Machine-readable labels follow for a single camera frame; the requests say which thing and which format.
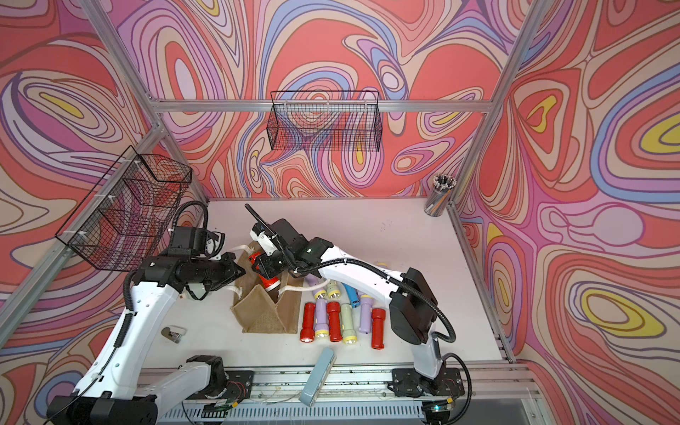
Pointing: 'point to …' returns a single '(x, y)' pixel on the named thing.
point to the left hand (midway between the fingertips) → (248, 270)
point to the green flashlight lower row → (350, 336)
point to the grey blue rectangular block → (318, 377)
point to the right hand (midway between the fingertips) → (261, 272)
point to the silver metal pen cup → (437, 198)
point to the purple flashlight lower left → (321, 316)
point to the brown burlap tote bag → (258, 311)
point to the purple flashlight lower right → (366, 313)
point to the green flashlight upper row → (334, 290)
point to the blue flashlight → (353, 296)
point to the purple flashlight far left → (312, 280)
